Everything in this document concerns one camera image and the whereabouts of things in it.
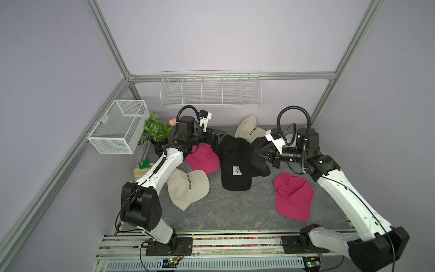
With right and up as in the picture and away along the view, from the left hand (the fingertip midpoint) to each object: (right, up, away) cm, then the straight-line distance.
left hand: (221, 132), depth 80 cm
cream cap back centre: (+18, +3, +31) cm, 36 cm away
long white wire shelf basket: (-5, +27, +19) cm, 33 cm away
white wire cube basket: (-50, +2, +4) cm, 50 cm away
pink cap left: (-10, -14, +19) cm, 26 cm away
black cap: (+4, -6, +21) cm, 23 cm away
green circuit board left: (-22, -57, -8) cm, 61 cm away
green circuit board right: (+40, -57, -8) cm, 70 cm away
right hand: (+14, -8, -11) cm, 20 cm away
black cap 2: (+16, -14, -13) cm, 24 cm away
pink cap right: (+36, -31, +3) cm, 48 cm away
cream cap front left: (-18, -29, +5) cm, 34 cm away
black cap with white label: (+8, -20, +11) cm, 24 cm away
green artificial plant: (-33, +1, +3) cm, 33 cm away
